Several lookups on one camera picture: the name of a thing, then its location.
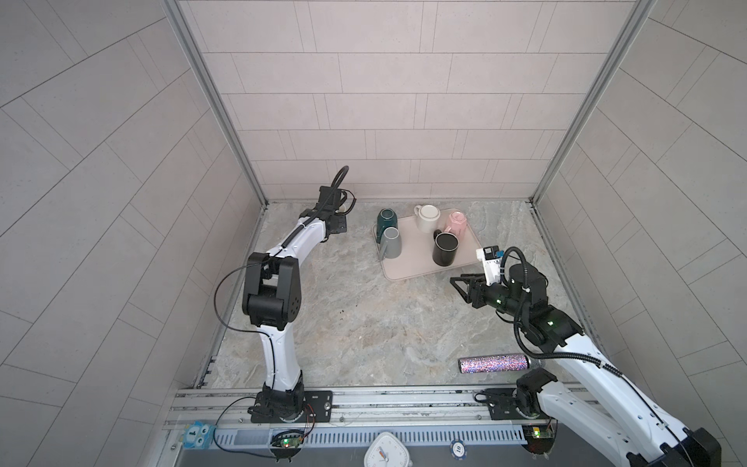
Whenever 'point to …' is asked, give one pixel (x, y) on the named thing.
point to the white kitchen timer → (386, 450)
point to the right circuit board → (539, 438)
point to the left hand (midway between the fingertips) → (338, 217)
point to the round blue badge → (458, 449)
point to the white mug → (427, 217)
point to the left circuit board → (286, 445)
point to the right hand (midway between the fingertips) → (455, 280)
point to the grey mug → (390, 243)
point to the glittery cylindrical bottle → (494, 363)
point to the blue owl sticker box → (197, 436)
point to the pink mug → (457, 224)
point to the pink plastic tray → (416, 256)
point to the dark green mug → (386, 218)
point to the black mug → (444, 248)
